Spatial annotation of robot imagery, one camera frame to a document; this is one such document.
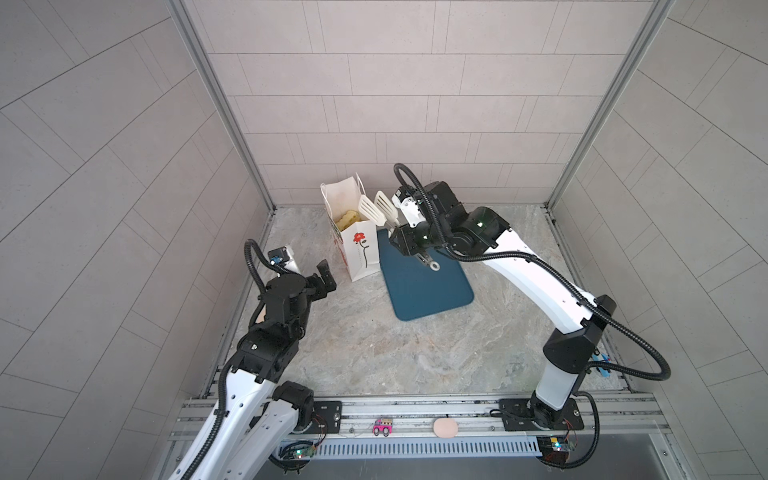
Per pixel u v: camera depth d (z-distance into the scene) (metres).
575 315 0.43
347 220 0.96
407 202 0.61
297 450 0.64
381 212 0.68
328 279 0.63
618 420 0.71
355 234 0.82
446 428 0.68
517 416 0.70
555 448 0.68
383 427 0.68
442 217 0.51
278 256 0.57
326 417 0.70
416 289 0.93
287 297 0.48
